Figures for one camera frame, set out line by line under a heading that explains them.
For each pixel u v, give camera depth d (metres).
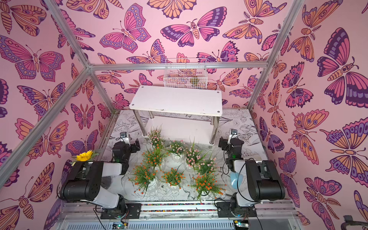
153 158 0.78
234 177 0.83
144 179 0.74
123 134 0.80
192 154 0.78
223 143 0.86
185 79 1.06
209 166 0.74
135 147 0.85
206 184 0.68
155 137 0.86
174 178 0.74
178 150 0.81
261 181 0.45
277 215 0.73
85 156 0.66
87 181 0.45
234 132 0.80
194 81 0.94
